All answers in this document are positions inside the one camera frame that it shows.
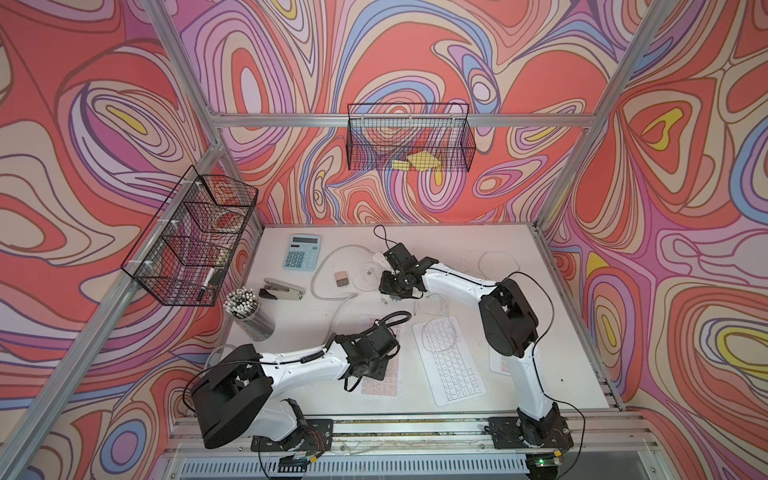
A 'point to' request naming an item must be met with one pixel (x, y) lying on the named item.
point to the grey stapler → (280, 290)
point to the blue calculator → (303, 253)
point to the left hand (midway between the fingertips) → (383, 368)
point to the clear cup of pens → (244, 305)
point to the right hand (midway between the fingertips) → (385, 294)
